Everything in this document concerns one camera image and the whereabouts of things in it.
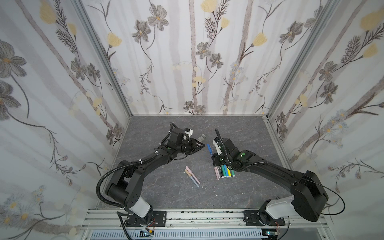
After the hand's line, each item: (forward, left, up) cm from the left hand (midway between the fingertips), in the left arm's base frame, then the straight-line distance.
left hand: (202, 142), depth 82 cm
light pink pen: (-11, +6, -17) cm, 21 cm away
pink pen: (-11, -10, -17) cm, 23 cm away
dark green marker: (-10, -14, -17) cm, 24 cm away
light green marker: (-12, -19, -16) cm, 27 cm away
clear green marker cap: (+18, -3, -18) cm, 25 cm away
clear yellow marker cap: (+15, -2, -17) cm, 23 cm away
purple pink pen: (-9, -8, -17) cm, 21 cm away
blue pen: (-1, -5, -5) cm, 7 cm away
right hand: (-5, -4, -4) cm, 8 cm away
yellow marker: (-11, -17, -16) cm, 26 cm away
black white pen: (-10, -11, -17) cm, 23 cm away
